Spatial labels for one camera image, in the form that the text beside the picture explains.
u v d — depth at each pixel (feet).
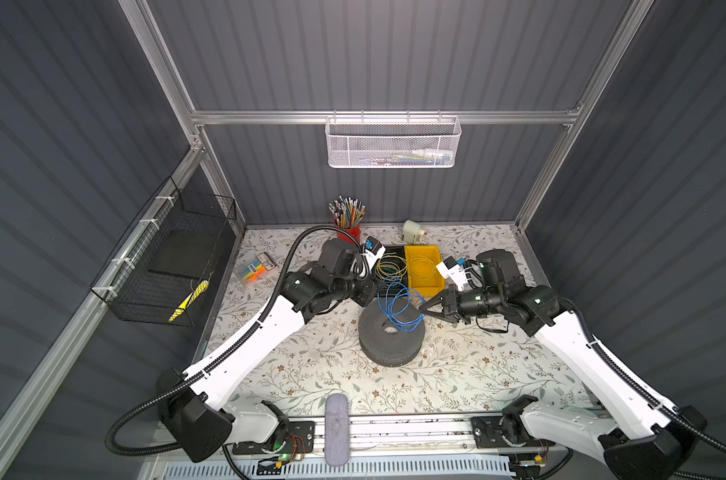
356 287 2.00
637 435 1.29
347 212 3.51
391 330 3.01
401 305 2.35
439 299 2.09
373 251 2.05
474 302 1.93
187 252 2.42
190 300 2.26
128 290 2.09
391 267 3.38
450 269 2.15
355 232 3.53
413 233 3.64
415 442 2.42
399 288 3.33
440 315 1.96
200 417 1.22
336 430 2.37
